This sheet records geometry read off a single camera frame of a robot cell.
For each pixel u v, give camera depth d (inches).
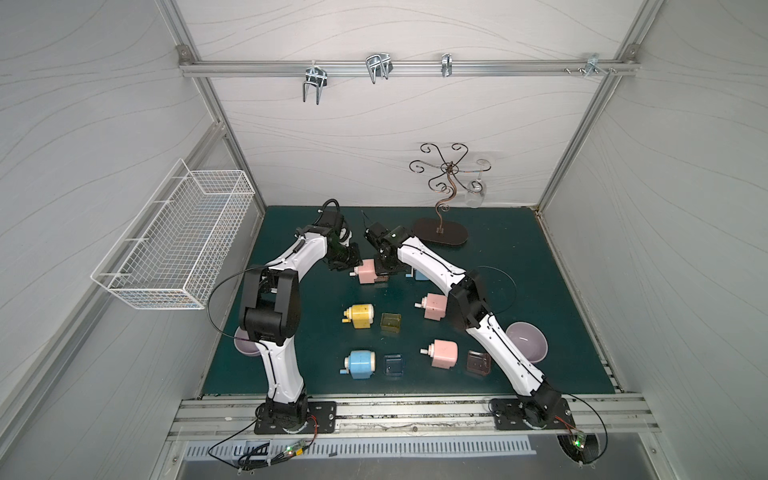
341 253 32.9
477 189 39.9
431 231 43.7
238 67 31.1
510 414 29.0
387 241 29.6
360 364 29.4
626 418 29.4
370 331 34.8
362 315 33.1
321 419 28.9
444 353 30.4
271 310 20.0
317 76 30.8
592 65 30.1
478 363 32.3
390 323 35.6
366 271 36.9
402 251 28.8
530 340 33.1
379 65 30.1
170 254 26.9
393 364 32.3
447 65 30.9
